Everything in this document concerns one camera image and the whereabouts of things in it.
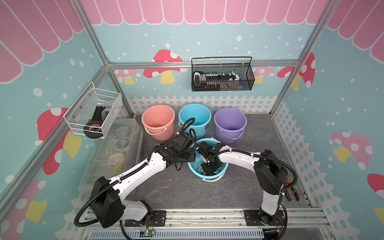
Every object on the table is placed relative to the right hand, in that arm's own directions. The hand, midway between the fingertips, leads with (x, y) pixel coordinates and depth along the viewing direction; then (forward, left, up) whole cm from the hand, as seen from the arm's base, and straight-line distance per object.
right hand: (208, 170), depth 89 cm
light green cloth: (-1, +5, +3) cm, 6 cm away
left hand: (+2, +8, +13) cm, 15 cm away
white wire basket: (+15, +58, +34) cm, 68 cm away
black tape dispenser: (+6, +53, +33) cm, 63 cm away
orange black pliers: (-7, -45, -2) cm, 46 cm away
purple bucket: (+37, -19, -2) cm, 42 cm away
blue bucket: (+34, +2, +12) cm, 36 cm away
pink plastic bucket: (+35, +34, +7) cm, 49 cm away
